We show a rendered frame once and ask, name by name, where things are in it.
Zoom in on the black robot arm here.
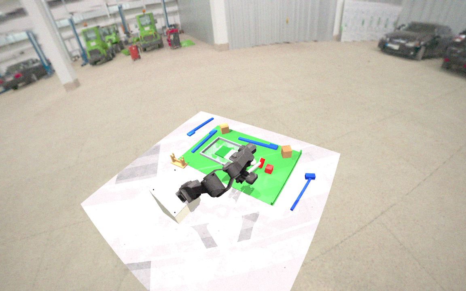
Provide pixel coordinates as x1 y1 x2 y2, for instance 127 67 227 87
175 143 257 203

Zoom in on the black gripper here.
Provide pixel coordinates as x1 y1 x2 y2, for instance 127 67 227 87
222 162 258 185

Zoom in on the tan cube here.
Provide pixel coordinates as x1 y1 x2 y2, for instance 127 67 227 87
281 145 292 158
219 123 229 134

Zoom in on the red cube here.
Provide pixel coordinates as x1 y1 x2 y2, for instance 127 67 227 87
265 164 273 175

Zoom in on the red-headed putter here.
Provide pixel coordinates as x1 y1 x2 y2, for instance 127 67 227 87
236 158 265 183

